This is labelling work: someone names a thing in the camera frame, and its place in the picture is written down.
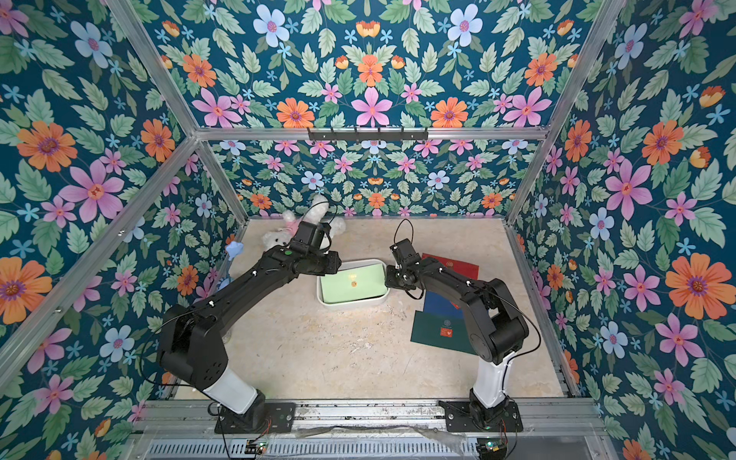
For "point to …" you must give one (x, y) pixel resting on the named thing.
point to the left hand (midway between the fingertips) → (341, 259)
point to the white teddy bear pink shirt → (283, 236)
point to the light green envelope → (354, 283)
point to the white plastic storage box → (356, 302)
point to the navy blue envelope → (437, 304)
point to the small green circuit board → (492, 448)
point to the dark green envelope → (441, 331)
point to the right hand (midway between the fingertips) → (389, 278)
